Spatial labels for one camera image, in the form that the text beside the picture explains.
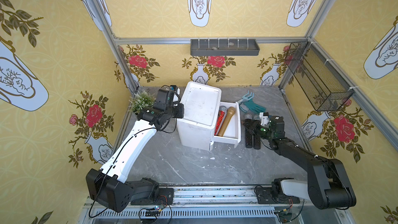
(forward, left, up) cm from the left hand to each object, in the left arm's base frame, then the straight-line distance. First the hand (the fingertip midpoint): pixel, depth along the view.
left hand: (181, 108), depth 78 cm
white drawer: (-7, -28, -16) cm, 33 cm away
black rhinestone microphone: (-7, -38, -20) cm, 44 cm away
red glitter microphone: (+6, -23, -12) cm, 27 cm away
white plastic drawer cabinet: (0, -10, -1) cm, 10 cm away
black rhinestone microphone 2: (-7, -44, -23) cm, 50 cm away
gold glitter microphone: (+7, -29, -12) cm, 32 cm away
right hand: (-3, -32, -13) cm, 35 cm away
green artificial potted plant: (+10, +24, -5) cm, 26 cm away
